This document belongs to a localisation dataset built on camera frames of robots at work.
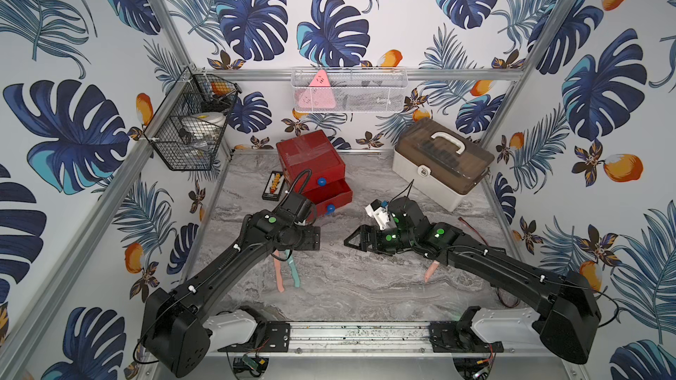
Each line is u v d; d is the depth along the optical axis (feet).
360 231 2.16
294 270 2.87
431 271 2.85
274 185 3.46
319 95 2.95
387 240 2.13
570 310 1.29
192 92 3.05
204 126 2.62
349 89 3.30
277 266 2.88
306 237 2.35
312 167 2.96
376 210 2.34
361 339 2.46
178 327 1.26
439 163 3.04
